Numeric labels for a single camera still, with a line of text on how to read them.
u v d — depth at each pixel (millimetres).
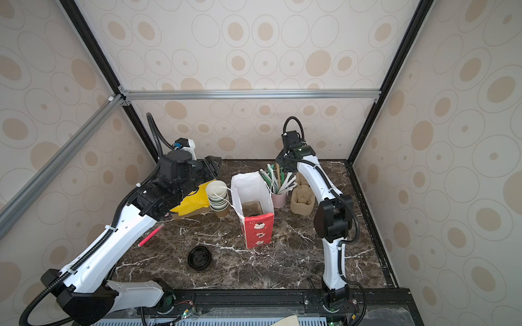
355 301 739
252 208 949
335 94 1818
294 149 684
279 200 939
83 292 383
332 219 531
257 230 743
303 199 946
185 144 581
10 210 509
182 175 487
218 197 784
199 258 810
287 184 944
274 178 944
